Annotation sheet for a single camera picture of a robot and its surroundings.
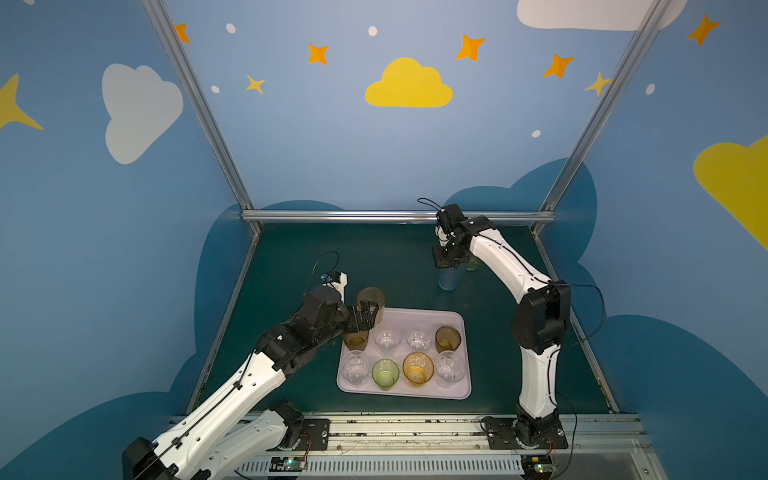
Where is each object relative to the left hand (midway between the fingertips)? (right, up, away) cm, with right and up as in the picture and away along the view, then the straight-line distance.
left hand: (369, 309), depth 74 cm
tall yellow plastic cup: (+1, +2, +11) cm, 11 cm away
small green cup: (+4, -20, +10) cm, 23 cm away
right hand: (+23, +13, +19) cm, 32 cm away
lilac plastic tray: (+10, -7, +21) cm, 25 cm away
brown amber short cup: (+23, -11, +14) cm, 29 cm away
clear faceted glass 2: (+15, -12, +16) cm, 25 cm away
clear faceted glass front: (+23, -19, +10) cm, 31 cm away
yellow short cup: (+14, -19, +11) cm, 26 cm away
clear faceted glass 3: (-4, -18, +9) cm, 21 cm away
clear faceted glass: (+5, -11, +13) cm, 17 cm away
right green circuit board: (+41, -37, -3) cm, 56 cm away
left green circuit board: (-19, -37, -3) cm, 42 cm away
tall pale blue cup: (+26, +6, +27) cm, 38 cm away
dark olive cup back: (-5, -12, +14) cm, 20 cm away
